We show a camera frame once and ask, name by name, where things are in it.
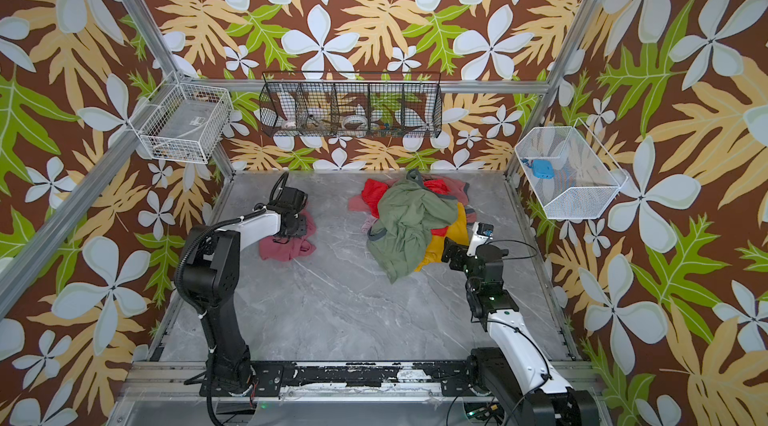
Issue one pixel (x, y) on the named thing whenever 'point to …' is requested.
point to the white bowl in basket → (355, 119)
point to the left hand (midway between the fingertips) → (292, 222)
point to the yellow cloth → (457, 232)
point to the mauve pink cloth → (456, 188)
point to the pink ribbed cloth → (290, 248)
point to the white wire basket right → (585, 179)
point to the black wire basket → (351, 104)
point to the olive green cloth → (410, 210)
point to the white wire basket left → (188, 124)
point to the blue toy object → (543, 169)
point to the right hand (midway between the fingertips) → (458, 240)
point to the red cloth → (371, 189)
